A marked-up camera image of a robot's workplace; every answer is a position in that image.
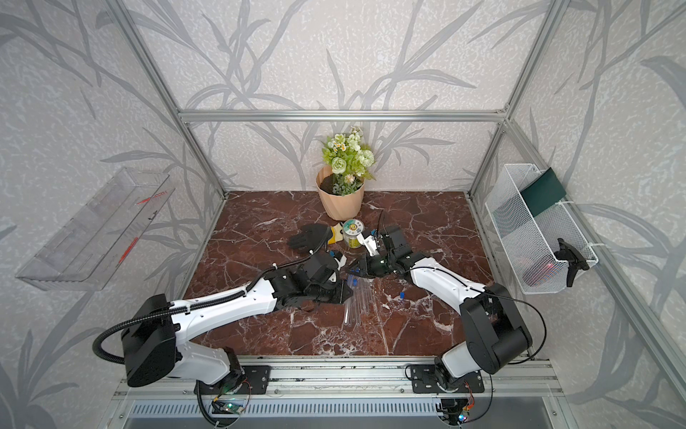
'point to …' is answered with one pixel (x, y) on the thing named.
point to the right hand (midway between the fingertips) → (348, 269)
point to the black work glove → (312, 237)
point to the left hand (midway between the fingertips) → (354, 297)
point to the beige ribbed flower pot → (338, 207)
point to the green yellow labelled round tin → (351, 229)
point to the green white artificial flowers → (351, 161)
